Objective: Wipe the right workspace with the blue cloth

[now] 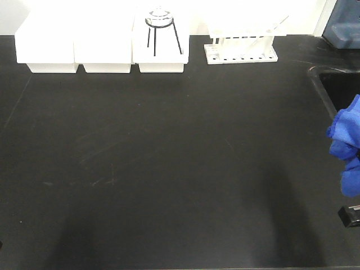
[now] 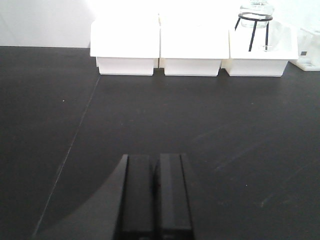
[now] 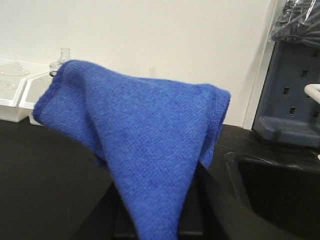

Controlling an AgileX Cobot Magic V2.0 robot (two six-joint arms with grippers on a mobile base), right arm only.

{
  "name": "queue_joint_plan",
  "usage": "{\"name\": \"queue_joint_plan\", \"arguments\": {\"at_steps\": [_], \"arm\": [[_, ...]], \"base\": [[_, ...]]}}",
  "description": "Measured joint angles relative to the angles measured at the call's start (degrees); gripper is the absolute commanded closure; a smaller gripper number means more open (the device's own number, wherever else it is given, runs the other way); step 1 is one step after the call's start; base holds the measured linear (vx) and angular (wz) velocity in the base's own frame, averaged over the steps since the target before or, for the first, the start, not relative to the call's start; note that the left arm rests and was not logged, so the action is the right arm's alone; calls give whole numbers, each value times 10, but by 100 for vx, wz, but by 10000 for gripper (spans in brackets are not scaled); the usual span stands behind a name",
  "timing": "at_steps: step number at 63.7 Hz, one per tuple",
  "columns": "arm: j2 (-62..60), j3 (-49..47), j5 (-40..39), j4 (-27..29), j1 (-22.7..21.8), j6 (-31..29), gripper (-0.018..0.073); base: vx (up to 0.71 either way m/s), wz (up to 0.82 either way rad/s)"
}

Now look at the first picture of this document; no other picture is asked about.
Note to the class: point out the clear glass dish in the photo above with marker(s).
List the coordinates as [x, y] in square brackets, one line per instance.
[159, 17]

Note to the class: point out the clear glass pipette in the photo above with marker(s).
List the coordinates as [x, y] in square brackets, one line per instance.
[278, 24]

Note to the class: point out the blue-grey plastic container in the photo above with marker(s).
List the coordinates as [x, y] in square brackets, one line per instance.
[344, 31]

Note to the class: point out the white test tube rack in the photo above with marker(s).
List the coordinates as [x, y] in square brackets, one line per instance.
[240, 54]

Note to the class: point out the white plastic bin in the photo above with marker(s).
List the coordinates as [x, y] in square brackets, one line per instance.
[105, 53]
[164, 60]
[45, 50]

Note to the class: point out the black sink basin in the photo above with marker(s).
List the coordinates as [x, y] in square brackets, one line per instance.
[340, 87]

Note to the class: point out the blue cloth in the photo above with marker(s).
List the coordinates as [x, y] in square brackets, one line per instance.
[348, 132]

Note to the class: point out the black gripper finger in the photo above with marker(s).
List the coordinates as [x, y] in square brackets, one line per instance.
[358, 157]

